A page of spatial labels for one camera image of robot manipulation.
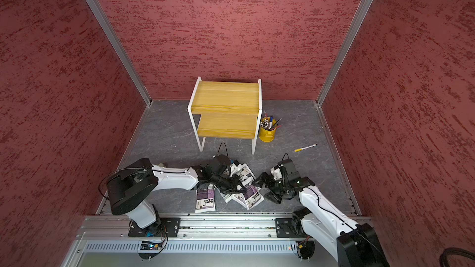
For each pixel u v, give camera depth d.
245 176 0.86
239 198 0.81
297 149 0.98
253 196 0.80
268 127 0.98
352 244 0.40
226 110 0.74
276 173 0.81
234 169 0.80
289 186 0.63
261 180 0.75
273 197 0.74
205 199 0.79
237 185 0.76
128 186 0.49
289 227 0.73
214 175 0.68
